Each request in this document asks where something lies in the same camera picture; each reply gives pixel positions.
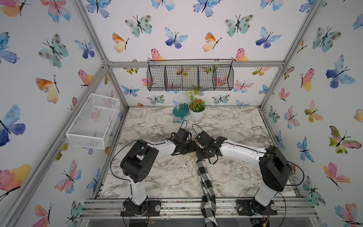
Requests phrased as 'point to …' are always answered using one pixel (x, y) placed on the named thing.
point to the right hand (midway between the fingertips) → (199, 153)
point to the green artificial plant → (196, 105)
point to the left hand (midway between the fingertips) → (198, 148)
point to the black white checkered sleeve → (208, 207)
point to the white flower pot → (197, 116)
